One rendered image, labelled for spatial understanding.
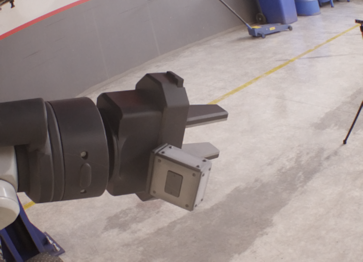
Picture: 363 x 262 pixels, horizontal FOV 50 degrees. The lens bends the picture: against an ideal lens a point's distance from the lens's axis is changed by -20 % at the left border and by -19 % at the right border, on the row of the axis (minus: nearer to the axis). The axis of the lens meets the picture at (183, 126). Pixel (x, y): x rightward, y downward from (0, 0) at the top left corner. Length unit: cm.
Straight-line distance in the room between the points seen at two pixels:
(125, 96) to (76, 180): 9
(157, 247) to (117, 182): 195
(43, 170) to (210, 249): 192
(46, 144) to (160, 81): 12
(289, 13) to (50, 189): 661
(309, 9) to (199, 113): 711
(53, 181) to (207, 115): 17
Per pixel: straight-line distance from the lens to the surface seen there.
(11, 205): 33
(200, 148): 46
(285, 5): 679
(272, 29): 619
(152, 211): 266
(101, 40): 542
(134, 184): 41
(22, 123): 31
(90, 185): 36
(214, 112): 44
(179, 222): 249
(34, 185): 35
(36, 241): 251
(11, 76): 492
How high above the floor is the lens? 138
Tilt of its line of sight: 22 degrees down
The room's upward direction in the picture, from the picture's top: 14 degrees counter-clockwise
